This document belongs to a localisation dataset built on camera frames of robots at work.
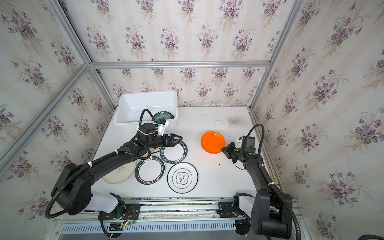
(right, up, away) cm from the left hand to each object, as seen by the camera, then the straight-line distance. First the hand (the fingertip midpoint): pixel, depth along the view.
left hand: (178, 138), depth 81 cm
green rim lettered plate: (-4, -13, +14) cm, 19 cm away
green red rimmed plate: (-17, -20, +5) cm, 27 cm away
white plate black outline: (+2, -23, +3) cm, 23 cm away
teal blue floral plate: (-15, +15, +33) cm, 39 cm away
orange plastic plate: (+20, -3, +7) cm, 22 cm away
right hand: (+28, -6, +4) cm, 29 cm away
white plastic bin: (-41, +22, +34) cm, 58 cm away
